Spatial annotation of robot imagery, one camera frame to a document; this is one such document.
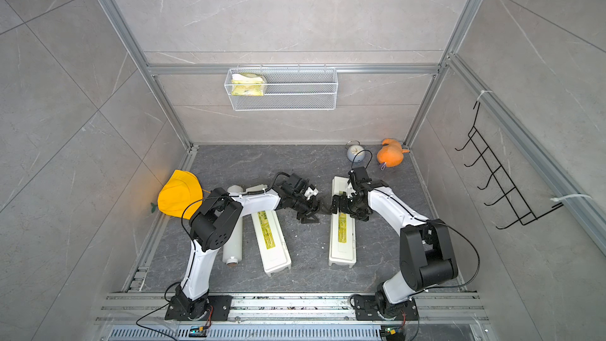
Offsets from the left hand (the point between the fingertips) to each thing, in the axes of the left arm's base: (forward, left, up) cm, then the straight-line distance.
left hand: (331, 215), depth 88 cm
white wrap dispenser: (-11, +22, +2) cm, 24 cm away
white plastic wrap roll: (-13, +35, 0) cm, 38 cm away
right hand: (+1, -4, 0) cm, 4 cm away
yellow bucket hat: (+17, +64, -4) cm, 66 cm away
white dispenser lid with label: (-7, -3, +3) cm, 8 cm away
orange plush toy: (+30, -31, +1) cm, 43 cm away
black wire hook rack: (-15, -45, +28) cm, 55 cm away
